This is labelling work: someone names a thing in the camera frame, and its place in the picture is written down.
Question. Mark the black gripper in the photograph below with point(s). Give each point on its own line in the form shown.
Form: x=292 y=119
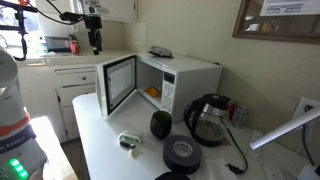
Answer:
x=93 y=23

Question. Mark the white microwave door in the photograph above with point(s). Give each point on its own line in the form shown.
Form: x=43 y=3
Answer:
x=106 y=86

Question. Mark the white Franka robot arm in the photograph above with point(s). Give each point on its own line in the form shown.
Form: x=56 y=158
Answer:
x=11 y=106

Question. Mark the white microwave oven body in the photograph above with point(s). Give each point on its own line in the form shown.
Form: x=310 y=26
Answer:
x=193 y=83

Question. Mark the red soda can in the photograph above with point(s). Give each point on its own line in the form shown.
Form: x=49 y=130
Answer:
x=74 y=47
x=231 y=110

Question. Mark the black countertop appliance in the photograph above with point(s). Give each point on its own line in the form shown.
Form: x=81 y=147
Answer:
x=56 y=44

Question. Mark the white kitchen base cabinet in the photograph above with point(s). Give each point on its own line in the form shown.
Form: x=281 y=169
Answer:
x=73 y=80

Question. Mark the crumpled foil wrapper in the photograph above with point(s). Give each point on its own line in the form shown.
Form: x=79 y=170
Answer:
x=160 y=51

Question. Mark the black tripod stand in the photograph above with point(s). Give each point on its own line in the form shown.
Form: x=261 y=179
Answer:
x=22 y=30

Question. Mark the orange food box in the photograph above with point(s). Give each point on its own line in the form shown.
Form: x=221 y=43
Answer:
x=152 y=91

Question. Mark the dark green cup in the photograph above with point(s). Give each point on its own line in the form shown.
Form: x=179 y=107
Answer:
x=161 y=125

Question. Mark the black glass electric kettle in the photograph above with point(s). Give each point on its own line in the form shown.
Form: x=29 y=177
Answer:
x=206 y=126

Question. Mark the black tape roll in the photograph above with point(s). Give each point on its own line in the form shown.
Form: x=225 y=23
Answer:
x=173 y=158

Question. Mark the brown framed picture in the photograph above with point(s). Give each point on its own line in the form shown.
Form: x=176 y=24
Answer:
x=240 y=26

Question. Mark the black bowl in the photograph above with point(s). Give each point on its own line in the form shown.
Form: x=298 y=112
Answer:
x=171 y=176

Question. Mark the silver drink can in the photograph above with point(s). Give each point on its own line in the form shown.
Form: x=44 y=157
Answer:
x=239 y=116

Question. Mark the white metal bar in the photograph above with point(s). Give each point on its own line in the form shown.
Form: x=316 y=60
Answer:
x=283 y=128

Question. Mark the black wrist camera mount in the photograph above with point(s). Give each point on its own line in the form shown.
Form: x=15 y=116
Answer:
x=71 y=16

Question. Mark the white wall cabinet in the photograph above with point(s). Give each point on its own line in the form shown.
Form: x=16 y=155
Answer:
x=123 y=10

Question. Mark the white wall outlet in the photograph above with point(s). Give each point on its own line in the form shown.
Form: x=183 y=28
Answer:
x=301 y=106

